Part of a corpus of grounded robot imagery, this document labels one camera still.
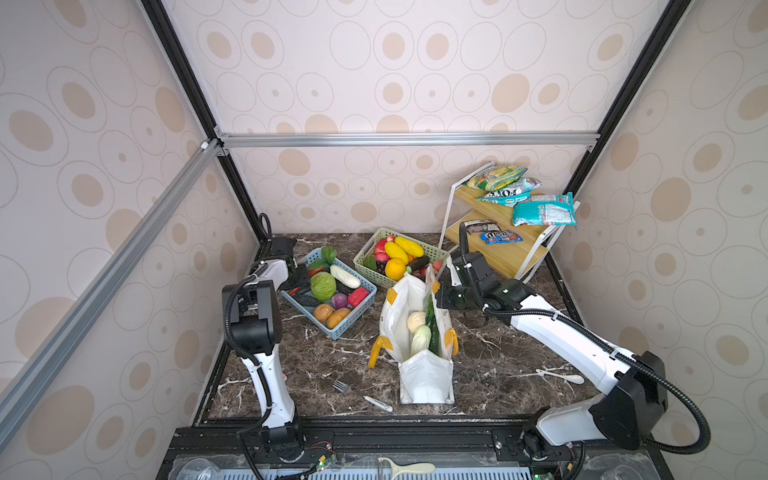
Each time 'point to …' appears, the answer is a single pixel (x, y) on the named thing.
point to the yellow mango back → (409, 247)
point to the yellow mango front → (394, 251)
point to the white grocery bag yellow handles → (413, 325)
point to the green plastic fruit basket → (365, 261)
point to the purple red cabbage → (339, 300)
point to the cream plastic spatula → (416, 467)
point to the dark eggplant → (419, 263)
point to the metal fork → (341, 386)
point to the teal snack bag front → (544, 209)
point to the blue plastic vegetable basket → (361, 279)
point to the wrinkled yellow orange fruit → (395, 269)
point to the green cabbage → (323, 286)
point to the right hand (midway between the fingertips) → (435, 294)
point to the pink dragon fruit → (380, 254)
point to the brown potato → (322, 312)
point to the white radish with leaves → (421, 340)
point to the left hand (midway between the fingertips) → (307, 270)
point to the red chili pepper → (357, 296)
